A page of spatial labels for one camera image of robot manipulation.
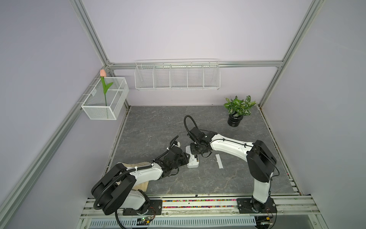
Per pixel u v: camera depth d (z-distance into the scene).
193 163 0.85
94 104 0.77
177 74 0.99
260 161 0.48
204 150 0.76
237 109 0.87
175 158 0.69
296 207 0.75
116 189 0.43
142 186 0.81
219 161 0.89
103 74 0.83
